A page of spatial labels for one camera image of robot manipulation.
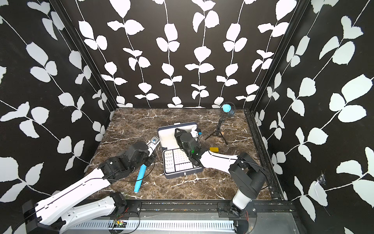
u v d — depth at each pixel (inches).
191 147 24.9
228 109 33.6
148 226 27.6
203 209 29.8
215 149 37.6
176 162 33.0
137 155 20.8
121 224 28.1
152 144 24.9
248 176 17.8
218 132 38.2
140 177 32.2
